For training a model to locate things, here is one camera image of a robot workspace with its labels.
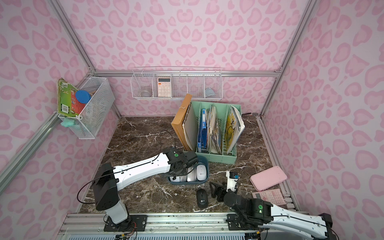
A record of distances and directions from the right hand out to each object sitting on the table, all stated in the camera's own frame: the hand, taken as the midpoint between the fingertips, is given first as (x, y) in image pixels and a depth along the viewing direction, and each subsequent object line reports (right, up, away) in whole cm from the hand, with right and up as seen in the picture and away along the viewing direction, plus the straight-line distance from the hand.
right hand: (214, 184), depth 76 cm
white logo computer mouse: (-6, +3, +10) cm, 12 cm away
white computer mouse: (-20, -1, +12) cm, 23 cm away
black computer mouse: (-6, -8, +4) cm, 11 cm away
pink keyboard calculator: (+33, -8, +4) cm, 34 cm away
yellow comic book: (+12, +30, +9) cm, 34 cm away
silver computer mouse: (-12, +1, +10) cm, 15 cm away
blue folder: (-6, +25, +12) cm, 28 cm away
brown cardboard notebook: (-15, +33, +5) cm, 36 cm away
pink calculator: (-30, +53, +19) cm, 64 cm away
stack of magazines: (+1, +21, +8) cm, 22 cm away
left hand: (-19, +6, +5) cm, 21 cm away
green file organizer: (+7, +39, +16) cm, 43 cm away
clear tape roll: (-42, +51, +21) cm, 69 cm away
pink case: (+35, +1, +11) cm, 37 cm away
